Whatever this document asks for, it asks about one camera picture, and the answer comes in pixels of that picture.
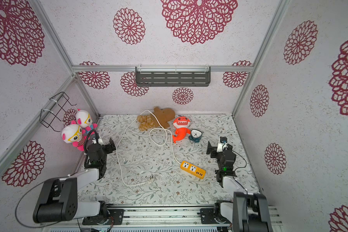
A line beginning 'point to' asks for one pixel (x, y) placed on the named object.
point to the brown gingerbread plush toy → (147, 122)
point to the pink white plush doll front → (73, 133)
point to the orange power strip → (193, 169)
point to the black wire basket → (52, 113)
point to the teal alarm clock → (195, 135)
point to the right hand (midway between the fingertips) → (217, 140)
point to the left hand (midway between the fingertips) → (105, 141)
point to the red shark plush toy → (181, 124)
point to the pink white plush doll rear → (83, 119)
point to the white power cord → (152, 141)
